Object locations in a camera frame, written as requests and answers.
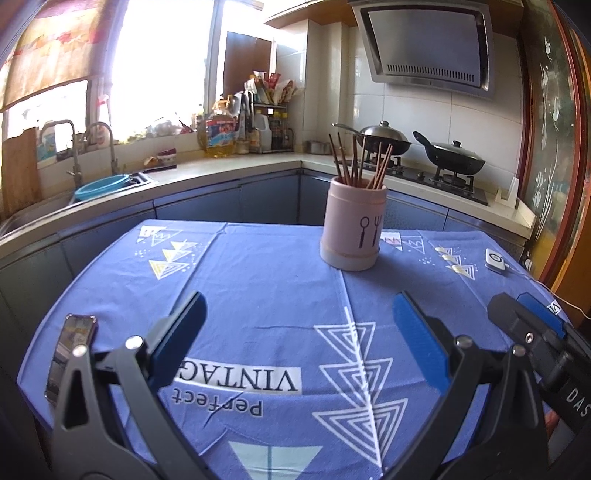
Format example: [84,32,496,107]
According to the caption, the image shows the dark red chopstick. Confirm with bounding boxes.
[352,135,359,187]

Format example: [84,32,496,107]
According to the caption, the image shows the grey kitchen counter cabinets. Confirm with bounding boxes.
[0,168,532,324]

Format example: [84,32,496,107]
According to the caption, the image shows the chrome kitchen faucet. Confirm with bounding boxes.
[38,119,84,190]

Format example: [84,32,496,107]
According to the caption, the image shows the small white timer device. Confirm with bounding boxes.
[485,248,507,275]

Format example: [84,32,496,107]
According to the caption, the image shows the smartphone with red case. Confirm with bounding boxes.
[44,314,97,407]

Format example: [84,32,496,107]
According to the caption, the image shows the black frying pan with lid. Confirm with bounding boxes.
[413,131,486,175]

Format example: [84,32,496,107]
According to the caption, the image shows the blue printed tablecloth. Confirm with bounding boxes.
[18,220,560,479]

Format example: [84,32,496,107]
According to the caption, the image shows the black gas stove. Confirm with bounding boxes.
[355,155,490,207]

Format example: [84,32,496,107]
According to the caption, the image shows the pink utensil holder cup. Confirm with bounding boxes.
[320,177,388,272]

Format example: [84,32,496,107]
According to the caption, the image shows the blue plastic basin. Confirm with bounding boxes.
[73,174,131,202]

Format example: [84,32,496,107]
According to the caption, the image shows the black wok with lid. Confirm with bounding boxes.
[332,120,411,156]

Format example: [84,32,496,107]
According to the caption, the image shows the wooden cutting board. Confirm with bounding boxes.
[1,127,43,218]

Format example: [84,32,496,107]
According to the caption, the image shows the steel range hood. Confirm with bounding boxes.
[349,1,495,98]

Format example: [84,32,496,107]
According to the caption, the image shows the yellow cooking oil bottle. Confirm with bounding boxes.
[198,99,235,158]

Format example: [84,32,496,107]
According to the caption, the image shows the metal spice rack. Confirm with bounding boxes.
[241,71,299,155]

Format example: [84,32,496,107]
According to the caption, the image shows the white cable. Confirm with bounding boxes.
[505,264,591,322]

